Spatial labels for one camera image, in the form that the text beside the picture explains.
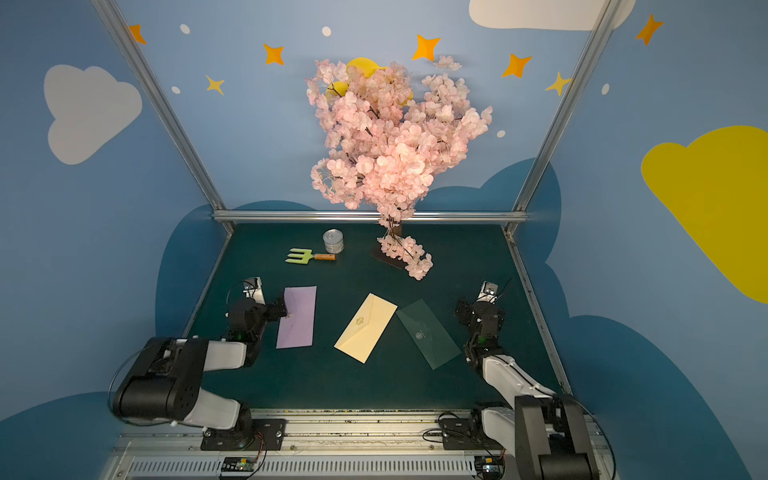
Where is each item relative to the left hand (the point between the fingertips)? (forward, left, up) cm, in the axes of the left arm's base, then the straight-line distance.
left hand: (267, 292), depth 93 cm
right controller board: (-43, -65, -10) cm, 78 cm away
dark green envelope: (-11, -53, -7) cm, 55 cm away
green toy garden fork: (+21, -7, -7) cm, 23 cm away
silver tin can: (+25, -17, -3) cm, 30 cm away
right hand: (-2, -68, +3) cm, 68 cm away
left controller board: (-44, -3, -8) cm, 45 cm away
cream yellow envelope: (-8, -32, -7) cm, 34 cm away
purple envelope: (-9, -10, -8) cm, 16 cm away
